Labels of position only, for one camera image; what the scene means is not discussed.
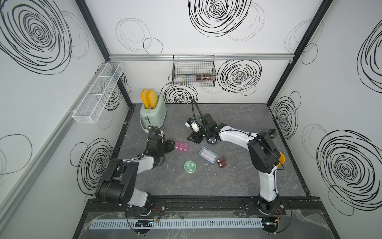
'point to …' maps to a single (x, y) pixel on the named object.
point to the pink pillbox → (180, 146)
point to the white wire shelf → (90, 107)
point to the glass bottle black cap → (272, 133)
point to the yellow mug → (282, 159)
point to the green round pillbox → (190, 166)
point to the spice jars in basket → (203, 77)
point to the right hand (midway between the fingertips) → (190, 136)
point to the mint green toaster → (155, 117)
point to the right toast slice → (152, 98)
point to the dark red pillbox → (222, 162)
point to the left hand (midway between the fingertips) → (172, 143)
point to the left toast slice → (145, 98)
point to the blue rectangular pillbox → (208, 155)
